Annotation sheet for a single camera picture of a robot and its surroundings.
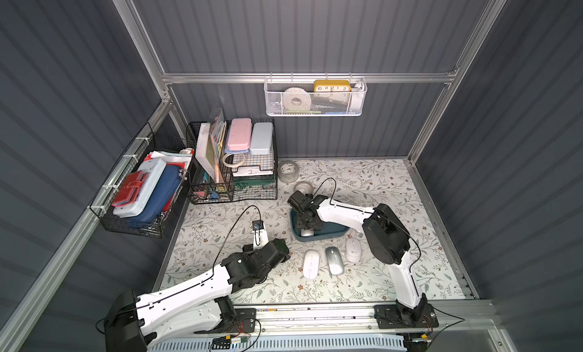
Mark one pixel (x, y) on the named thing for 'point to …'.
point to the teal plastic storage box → (329, 230)
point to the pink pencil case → (240, 134)
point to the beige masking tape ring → (233, 165)
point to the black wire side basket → (148, 146)
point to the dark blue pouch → (167, 186)
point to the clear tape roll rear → (288, 172)
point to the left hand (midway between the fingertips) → (273, 244)
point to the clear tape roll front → (304, 186)
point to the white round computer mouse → (353, 250)
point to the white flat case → (154, 169)
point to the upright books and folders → (210, 144)
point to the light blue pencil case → (261, 139)
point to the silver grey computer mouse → (335, 260)
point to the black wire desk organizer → (232, 160)
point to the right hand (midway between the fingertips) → (310, 227)
